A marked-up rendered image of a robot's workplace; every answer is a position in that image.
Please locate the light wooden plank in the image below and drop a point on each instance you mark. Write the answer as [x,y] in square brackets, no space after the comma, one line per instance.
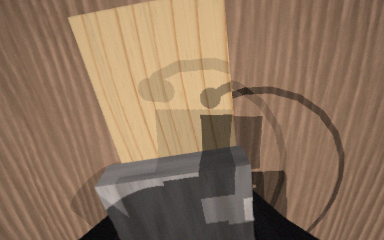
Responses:
[160,70]

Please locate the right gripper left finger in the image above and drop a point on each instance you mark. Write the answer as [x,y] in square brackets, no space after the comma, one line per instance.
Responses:
[104,230]

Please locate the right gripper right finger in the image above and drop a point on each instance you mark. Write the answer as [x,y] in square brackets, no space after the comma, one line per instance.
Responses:
[270,224]

